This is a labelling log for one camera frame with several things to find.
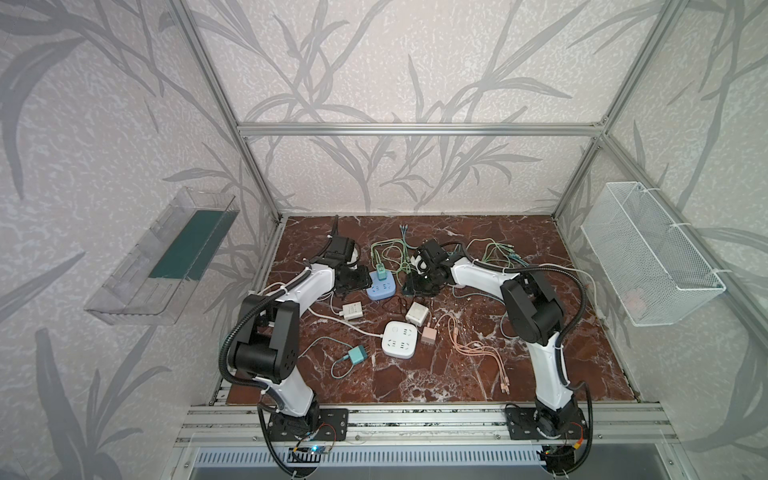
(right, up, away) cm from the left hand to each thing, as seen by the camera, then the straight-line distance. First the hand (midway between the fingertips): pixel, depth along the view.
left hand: (371, 272), depth 93 cm
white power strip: (+9, -19, -8) cm, 22 cm away
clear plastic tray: (-44, +3, -29) cm, 53 cm away
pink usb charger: (+18, -18, -7) cm, 26 cm away
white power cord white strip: (-8, -15, -2) cm, 17 cm away
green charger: (+3, 0, +2) cm, 4 cm away
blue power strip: (+3, -6, +3) cm, 7 cm away
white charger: (-6, -12, -2) cm, 13 cm away
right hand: (+12, -4, +4) cm, 13 cm away
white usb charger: (+14, -12, -2) cm, 19 cm away
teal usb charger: (-3, -22, -11) cm, 24 cm away
